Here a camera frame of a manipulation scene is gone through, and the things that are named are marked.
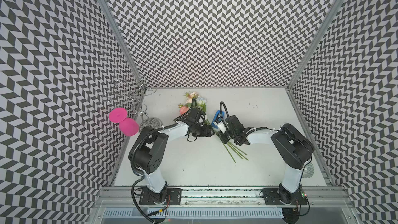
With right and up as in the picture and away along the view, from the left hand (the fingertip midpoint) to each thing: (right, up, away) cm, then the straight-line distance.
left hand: (208, 134), depth 91 cm
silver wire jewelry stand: (-55, +28, +20) cm, 65 cm away
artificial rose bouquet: (-11, +22, +17) cm, 30 cm away
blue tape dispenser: (+6, +10, +5) cm, 13 cm away
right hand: (+6, -1, +3) cm, 7 cm away
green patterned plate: (+51, -16, -13) cm, 55 cm away
